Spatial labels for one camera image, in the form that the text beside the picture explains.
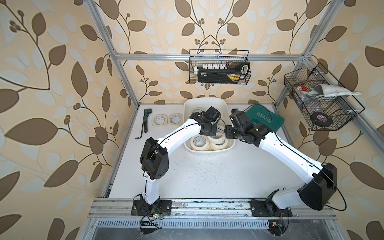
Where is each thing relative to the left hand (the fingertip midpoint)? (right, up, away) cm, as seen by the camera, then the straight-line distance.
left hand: (212, 131), depth 85 cm
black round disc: (+52, +7, -13) cm, 54 cm away
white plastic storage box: (-10, +18, +26) cm, 33 cm away
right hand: (+8, +1, -4) cm, 9 cm away
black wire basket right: (+54, +12, -11) cm, 57 cm away
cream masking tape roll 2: (-26, +7, +27) cm, 38 cm away
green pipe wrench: (-49, +13, +31) cm, 59 cm away
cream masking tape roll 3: (-7, -8, +13) cm, 17 cm away
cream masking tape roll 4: (+5, -10, +4) cm, 12 cm away
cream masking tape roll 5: (+3, -3, -3) cm, 6 cm away
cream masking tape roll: (-38, +6, +27) cm, 47 cm away
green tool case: (+37, +11, +23) cm, 45 cm away
